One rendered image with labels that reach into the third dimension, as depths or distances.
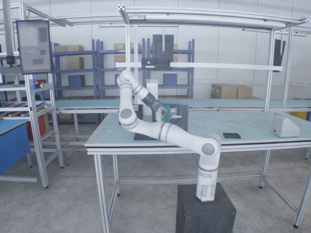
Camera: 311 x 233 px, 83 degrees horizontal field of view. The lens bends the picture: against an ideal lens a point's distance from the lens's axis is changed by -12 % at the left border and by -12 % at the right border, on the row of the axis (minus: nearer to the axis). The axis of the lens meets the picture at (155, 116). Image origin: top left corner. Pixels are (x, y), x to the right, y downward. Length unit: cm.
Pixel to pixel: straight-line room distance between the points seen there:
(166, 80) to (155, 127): 417
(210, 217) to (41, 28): 202
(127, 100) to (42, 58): 131
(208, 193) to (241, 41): 545
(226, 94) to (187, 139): 405
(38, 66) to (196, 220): 190
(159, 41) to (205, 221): 272
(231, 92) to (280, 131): 342
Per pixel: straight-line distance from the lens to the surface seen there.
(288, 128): 162
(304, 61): 733
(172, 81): 509
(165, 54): 319
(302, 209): 230
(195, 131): 153
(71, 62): 535
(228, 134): 151
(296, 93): 726
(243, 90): 505
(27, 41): 216
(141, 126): 100
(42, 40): 215
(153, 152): 131
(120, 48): 506
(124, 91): 109
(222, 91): 484
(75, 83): 537
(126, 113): 98
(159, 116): 145
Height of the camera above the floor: 148
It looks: 14 degrees down
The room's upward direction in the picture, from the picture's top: straight up
